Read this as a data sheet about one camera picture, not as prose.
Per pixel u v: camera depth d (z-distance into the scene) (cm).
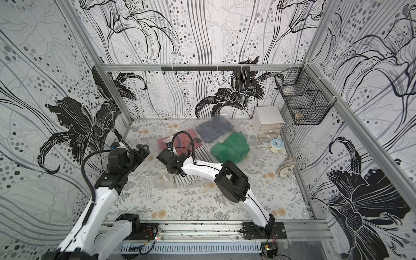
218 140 105
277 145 98
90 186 51
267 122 99
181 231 75
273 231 63
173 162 68
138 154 69
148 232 73
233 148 98
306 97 88
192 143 66
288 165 91
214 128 110
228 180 55
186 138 102
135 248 72
